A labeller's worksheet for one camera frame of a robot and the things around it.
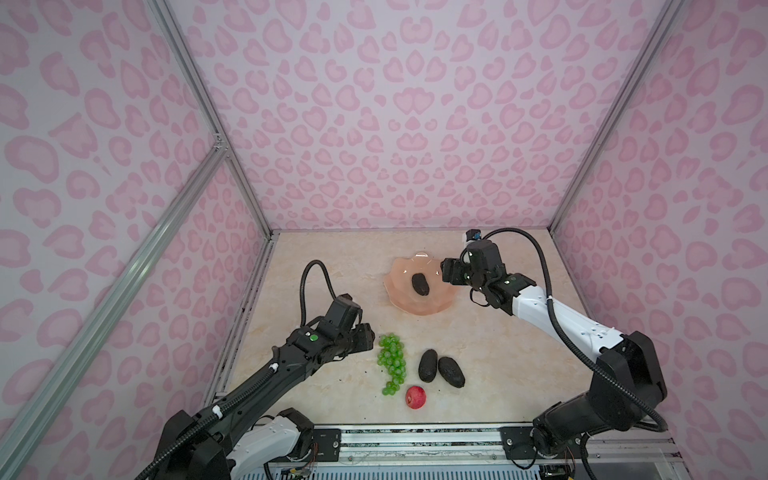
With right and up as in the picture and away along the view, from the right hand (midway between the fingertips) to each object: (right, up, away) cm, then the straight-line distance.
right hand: (454, 261), depth 85 cm
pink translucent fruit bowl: (-14, -11, +16) cm, 24 cm away
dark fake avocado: (-8, -8, +17) cm, 20 cm away
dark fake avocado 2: (-8, -30, -3) cm, 31 cm away
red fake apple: (-12, -35, -8) cm, 38 cm away
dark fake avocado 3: (-2, -30, -5) cm, 30 cm away
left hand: (-24, -19, -5) cm, 31 cm away
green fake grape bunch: (-18, -27, -1) cm, 32 cm away
